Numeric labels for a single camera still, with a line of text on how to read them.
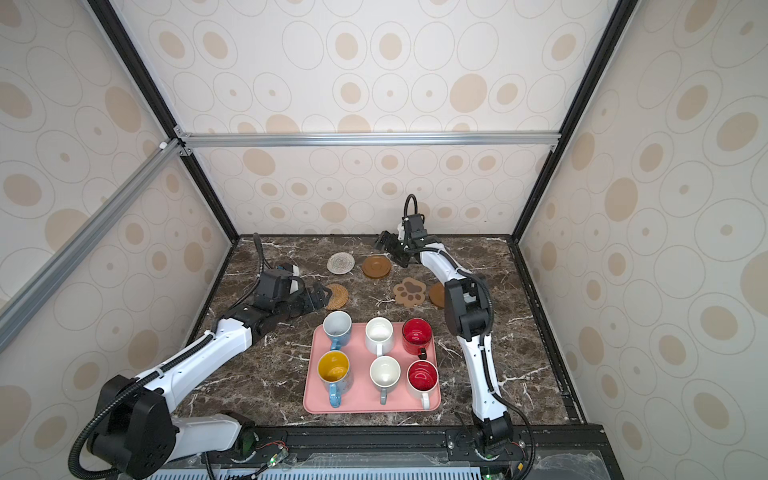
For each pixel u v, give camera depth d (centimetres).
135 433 40
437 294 103
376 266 110
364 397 83
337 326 90
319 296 76
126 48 72
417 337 91
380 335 92
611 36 71
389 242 93
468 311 62
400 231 97
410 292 103
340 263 112
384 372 83
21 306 52
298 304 73
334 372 83
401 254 92
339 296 102
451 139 155
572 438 77
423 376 83
